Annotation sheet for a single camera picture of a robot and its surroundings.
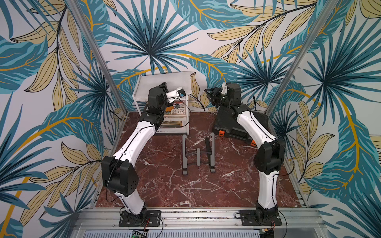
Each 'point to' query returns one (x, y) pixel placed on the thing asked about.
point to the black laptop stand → (198, 157)
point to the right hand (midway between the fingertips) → (190, 96)
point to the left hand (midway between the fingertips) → (162, 86)
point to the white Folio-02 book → (171, 127)
